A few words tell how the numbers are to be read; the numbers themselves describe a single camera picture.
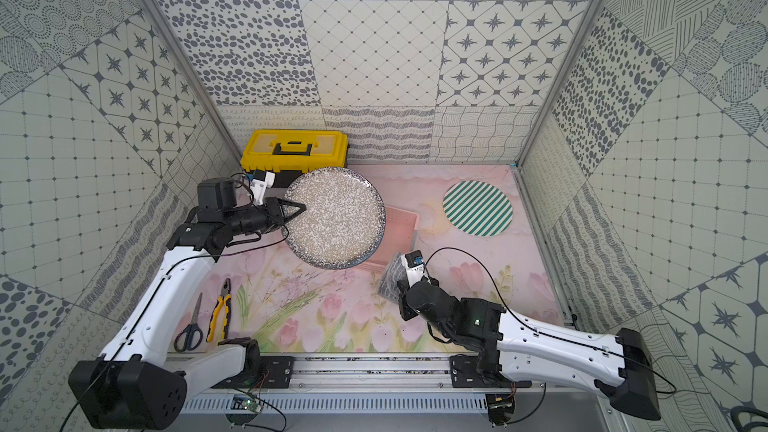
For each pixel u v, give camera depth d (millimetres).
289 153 1012
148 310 426
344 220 761
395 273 731
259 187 684
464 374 732
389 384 731
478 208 1072
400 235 999
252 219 626
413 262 625
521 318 498
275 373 736
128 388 370
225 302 839
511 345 479
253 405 700
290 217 691
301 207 726
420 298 529
